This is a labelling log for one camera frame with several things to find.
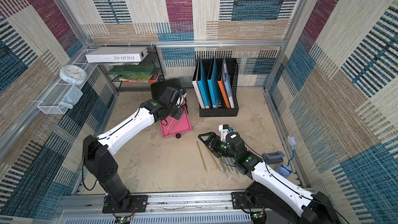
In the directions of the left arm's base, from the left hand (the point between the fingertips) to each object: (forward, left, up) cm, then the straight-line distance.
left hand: (178, 107), depth 85 cm
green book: (+27, +30, +5) cm, 41 cm away
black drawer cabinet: (+23, +16, -7) cm, 29 cm away
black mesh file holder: (+10, -27, -17) cm, 33 cm away
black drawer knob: (-9, +1, -16) cm, 18 cm away
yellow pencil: (-22, -19, -21) cm, 36 cm away
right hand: (-18, -12, -2) cm, 22 cm away
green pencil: (-25, -24, -20) cm, 40 cm away
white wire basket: (-9, +53, +14) cm, 56 cm away
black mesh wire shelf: (+24, +29, +2) cm, 38 cm away
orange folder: (+9, -24, +5) cm, 27 cm away
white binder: (+9, -10, +8) cm, 15 cm away
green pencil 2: (-26, -26, -20) cm, 42 cm away
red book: (+20, +30, +1) cm, 36 cm away
